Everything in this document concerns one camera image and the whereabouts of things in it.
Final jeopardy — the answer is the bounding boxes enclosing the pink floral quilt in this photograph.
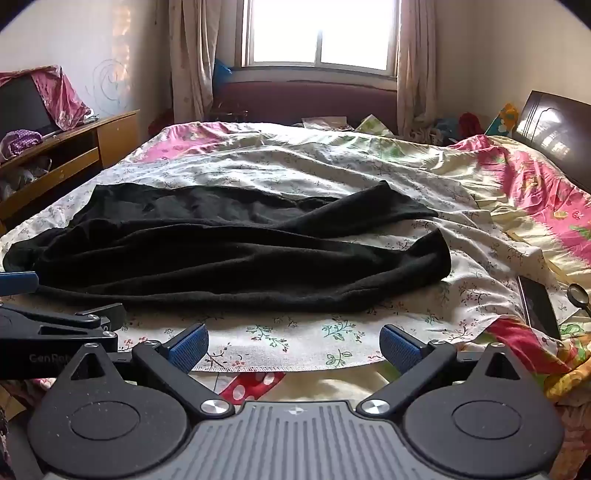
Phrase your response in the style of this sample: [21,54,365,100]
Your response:
[0,121,591,480]

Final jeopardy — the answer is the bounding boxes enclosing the black smartphone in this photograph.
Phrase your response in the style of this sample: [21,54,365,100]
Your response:
[516,274,562,341]

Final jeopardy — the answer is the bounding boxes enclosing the green white packet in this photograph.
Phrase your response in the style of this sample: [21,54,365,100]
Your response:
[355,115,394,137]

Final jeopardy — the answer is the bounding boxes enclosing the purple cloth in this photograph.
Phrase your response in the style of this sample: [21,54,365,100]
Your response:
[0,129,45,160]

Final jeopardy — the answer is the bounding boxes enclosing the window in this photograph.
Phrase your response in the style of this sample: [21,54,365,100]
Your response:
[235,0,400,77]

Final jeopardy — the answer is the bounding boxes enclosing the black television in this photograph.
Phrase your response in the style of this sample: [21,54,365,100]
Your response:
[0,76,58,139]

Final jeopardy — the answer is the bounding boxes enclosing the small magnifying glass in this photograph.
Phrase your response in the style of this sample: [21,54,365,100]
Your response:
[567,284,591,319]

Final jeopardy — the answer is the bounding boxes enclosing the beige curtain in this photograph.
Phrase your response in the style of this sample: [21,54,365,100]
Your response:
[168,0,221,126]
[396,0,439,137]

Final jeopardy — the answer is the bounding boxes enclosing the maroon window bench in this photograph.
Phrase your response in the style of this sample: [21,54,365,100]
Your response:
[212,78,400,134]

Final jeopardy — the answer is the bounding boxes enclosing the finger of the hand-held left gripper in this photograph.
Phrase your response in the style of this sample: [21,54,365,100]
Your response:
[0,272,41,295]
[0,302,127,346]

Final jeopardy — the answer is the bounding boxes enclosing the red cloth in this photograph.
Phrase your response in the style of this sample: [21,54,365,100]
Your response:
[458,112,484,135]

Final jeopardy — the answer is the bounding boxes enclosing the black pants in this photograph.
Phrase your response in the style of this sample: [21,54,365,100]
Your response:
[2,181,452,313]

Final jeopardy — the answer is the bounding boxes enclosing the dark wooden headboard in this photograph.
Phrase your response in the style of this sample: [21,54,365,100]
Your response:
[512,90,591,192]

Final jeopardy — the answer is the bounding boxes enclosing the grey cloth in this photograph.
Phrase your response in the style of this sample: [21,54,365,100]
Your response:
[0,157,51,200]

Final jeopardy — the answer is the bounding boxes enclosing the colourful pillow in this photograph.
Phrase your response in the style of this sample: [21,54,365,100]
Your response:
[485,102,520,137]

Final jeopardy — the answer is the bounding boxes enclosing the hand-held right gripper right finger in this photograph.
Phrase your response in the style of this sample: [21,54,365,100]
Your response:
[358,323,522,416]

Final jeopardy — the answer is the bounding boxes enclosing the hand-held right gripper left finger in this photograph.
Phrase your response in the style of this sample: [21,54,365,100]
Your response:
[69,323,234,418]

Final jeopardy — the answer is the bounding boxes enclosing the white floral bedsheet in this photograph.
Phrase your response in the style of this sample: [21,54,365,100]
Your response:
[0,138,551,373]

